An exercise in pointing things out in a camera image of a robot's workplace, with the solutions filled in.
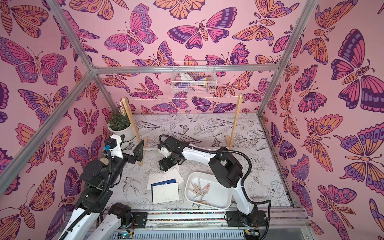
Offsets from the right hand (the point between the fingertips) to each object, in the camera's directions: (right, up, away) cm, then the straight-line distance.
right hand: (165, 162), depth 89 cm
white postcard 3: (-7, -9, -1) cm, 11 cm away
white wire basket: (+17, +54, +6) cm, 56 cm away
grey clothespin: (+22, -15, -8) cm, 28 cm away
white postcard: (+1, -15, -7) cm, 16 cm away
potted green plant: (-30, +23, +5) cm, 39 cm away
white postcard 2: (+4, -6, -2) cm, 8 cm away
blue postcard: (+2, -10, -4) cm, 11 cm away
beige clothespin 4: (+20, -13, -6) cm, 24 cm away
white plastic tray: (+31, -17, -8) cm, 36 cm away
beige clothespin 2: (+22, -18, -12) cm, 31 cm away
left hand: (-9, +17, -25) cm, 31 cm away
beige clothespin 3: (+24, -13, -6) cm, 28 cm away
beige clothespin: (+17, -14, -8) cm, 23 cm away
